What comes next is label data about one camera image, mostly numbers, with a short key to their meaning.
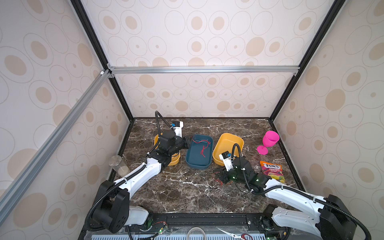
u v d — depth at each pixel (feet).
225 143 3.46
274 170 2.94
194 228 2.34
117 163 2.61
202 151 3.29
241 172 2.01
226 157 2.33
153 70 5.74
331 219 1.32
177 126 2.37
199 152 3.31
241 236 2.29
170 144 2.02
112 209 1.33
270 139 2.87
